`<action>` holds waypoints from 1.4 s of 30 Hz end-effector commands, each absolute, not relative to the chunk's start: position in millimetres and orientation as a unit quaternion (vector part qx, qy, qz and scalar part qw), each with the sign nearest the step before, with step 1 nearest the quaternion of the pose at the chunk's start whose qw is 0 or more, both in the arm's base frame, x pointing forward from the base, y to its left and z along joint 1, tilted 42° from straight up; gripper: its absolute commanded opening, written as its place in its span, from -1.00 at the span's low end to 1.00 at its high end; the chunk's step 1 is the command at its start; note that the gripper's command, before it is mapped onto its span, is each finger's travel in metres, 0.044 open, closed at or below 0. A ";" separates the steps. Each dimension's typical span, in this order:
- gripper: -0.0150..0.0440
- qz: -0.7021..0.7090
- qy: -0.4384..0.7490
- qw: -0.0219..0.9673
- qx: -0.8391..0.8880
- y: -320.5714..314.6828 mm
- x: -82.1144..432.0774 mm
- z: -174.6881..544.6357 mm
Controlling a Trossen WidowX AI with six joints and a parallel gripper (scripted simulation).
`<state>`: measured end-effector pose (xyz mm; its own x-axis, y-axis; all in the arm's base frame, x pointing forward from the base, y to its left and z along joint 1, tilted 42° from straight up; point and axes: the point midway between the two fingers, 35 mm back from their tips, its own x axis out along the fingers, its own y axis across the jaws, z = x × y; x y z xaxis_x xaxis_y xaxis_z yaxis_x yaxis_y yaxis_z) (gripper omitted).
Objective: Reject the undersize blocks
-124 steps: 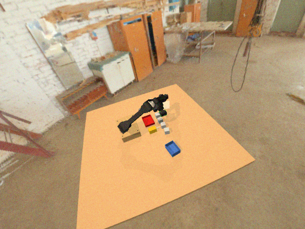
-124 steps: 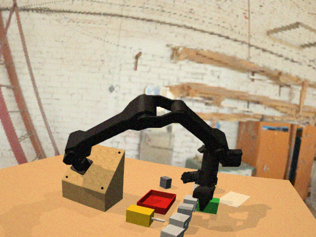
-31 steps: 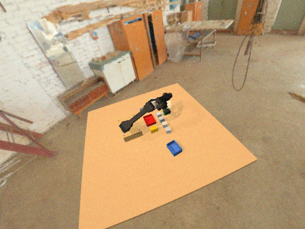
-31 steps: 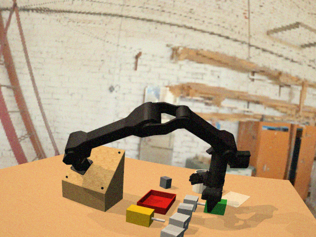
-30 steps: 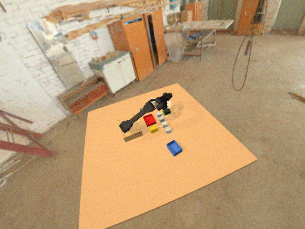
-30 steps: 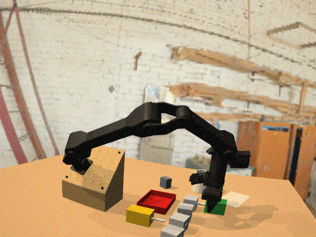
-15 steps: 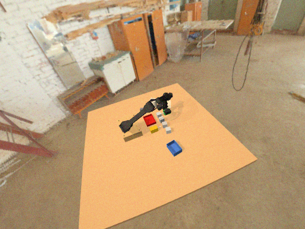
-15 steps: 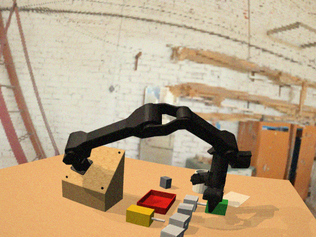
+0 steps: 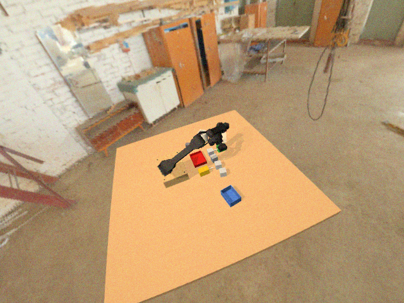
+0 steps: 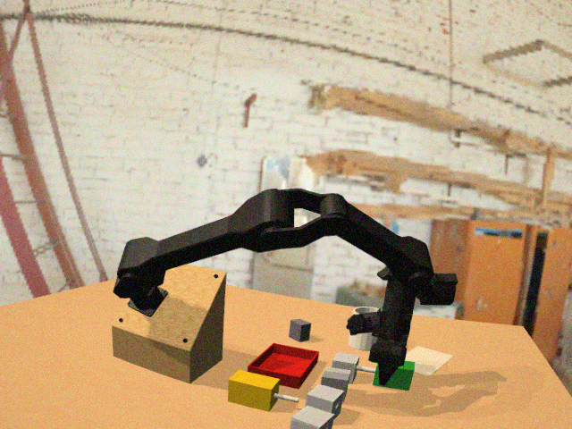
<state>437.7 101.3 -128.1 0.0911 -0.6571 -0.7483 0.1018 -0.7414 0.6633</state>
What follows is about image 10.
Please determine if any beige open cylinder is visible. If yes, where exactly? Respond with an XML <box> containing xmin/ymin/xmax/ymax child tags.
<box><xmin>348</xmin><ymin>307</ymin><xmax>379</xmax><ymax>351</ymax></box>

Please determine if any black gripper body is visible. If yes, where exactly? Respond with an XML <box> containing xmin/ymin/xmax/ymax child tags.
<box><xmin>368</xmin><ymin>303</ymin><xmax>414</xmax><ymax>366</ymax></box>

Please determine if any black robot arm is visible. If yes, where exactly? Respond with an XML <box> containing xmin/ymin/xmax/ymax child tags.
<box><xmin>113</xmin><ymin>188</ymin><xmax>458</xmax><ymax>317</ymax></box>

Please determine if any red tray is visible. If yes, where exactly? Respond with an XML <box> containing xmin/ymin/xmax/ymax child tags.
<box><xmin>248</xmin><ymin>343</ymin><xmax>320</xmax><ymax>389</ymax></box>

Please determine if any green block with grey pin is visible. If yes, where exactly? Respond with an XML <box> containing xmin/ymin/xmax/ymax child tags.
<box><xmin>357</xmin><ymin>361</ymin><xmax>416</xmax><ymax>391</ymax></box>

